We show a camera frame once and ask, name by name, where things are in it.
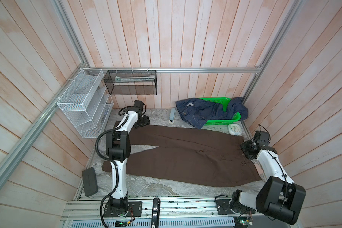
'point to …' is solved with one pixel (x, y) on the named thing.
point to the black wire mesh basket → (131, 82)
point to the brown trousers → (189, 157)
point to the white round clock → (234, 129)
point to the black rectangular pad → (90, 181)
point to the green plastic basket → (217, 116)
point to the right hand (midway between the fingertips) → (243, 146)
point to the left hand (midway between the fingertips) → (144, 125)
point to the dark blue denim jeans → (196, 111)
